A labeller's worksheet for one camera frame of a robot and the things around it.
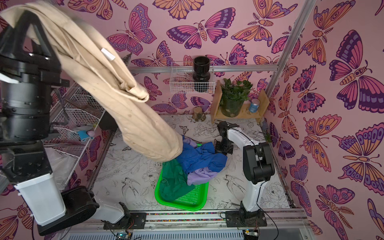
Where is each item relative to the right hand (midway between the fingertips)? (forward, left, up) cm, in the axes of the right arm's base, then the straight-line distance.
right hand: (218, 154), depth 92 cm
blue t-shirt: (-7, +9, +10) cm, 16 cm away
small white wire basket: (+44, +25, +23) cm, 56 cm away
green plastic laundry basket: (-25, +13, -4) cm, 29 cm away
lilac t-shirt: (-16, +10, +8) cm, 21 cm away
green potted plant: (+30, -9, +22) cm, 38 cm away
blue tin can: (+35, -27, +9) cm, 46 cm away
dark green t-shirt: (-20, +25, +2) cm, 32 cm away
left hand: (-19, +38, +76) cm, 87 cm away
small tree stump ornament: (+35, +13, 0) cm, 37 cm away
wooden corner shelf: (+30, 0, +7) cm, 30 cm away
